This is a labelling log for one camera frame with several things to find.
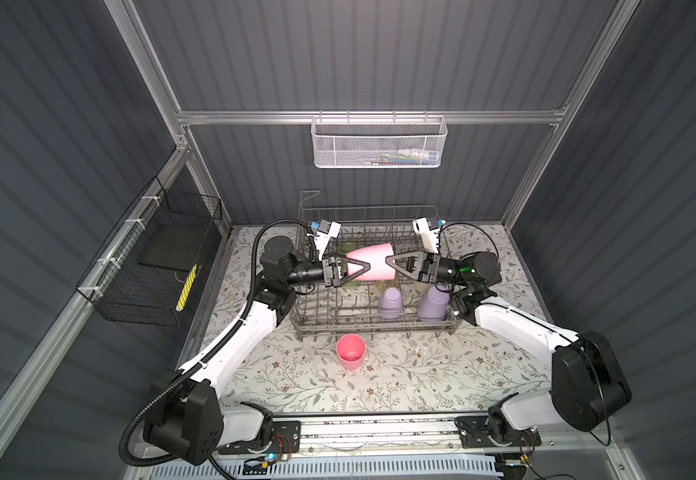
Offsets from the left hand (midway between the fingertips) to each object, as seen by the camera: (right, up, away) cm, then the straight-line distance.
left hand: (369, 268), depth 66 cm
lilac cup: (+7, -11, +18) cm, 22 cm away
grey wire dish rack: (-3, -13, +27) cm, 30 cm away
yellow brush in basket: (-43, -5, +4) cm, 44 cm away
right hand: (+4, -1, -3) cm, 5 cm away
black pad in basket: (-48, +5, +9) cm, 49 cm away
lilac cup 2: (+18, -10, +15) cm, 26 cm away
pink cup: (-4, -25, +22) cm, 33 cm away
